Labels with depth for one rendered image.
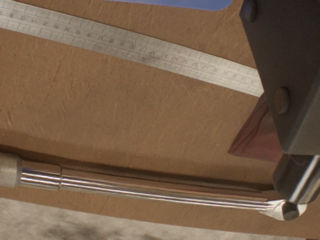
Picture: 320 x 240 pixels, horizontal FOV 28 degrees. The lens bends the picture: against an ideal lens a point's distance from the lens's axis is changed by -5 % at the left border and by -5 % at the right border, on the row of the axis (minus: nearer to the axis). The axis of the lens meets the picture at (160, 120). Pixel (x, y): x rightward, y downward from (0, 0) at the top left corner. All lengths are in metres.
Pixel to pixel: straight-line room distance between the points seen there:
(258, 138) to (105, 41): 0.19
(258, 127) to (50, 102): 0.20
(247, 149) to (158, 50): 0.16
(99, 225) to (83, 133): 0.98
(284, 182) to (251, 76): 0.44
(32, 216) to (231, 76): 1.03
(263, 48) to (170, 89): 0.45
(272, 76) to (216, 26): 0.42
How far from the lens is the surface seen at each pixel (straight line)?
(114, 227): 1.63
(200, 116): 0.64
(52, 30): 0.55
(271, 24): 0.16
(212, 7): 0.40
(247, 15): 0.17
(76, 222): 1.60
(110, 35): 0.56
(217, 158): 0.70
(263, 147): 0.67
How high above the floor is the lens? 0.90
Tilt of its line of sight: 42 degrees down
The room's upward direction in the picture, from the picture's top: 171 degrees clockwise
